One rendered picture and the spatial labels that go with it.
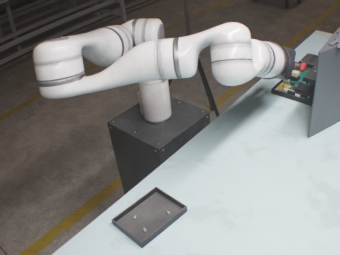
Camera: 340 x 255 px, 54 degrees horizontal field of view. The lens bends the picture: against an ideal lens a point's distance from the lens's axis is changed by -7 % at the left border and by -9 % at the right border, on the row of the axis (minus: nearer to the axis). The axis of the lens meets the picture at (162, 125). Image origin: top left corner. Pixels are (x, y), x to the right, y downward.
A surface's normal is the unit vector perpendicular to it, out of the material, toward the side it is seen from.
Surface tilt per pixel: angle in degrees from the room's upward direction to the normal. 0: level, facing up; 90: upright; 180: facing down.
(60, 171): 0
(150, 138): 0
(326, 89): 90
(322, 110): 90
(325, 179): 0
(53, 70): 75
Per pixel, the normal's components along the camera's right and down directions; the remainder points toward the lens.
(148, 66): -0.18, 0.43
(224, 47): -0.46, 0.08
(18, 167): -0.11, -0.82
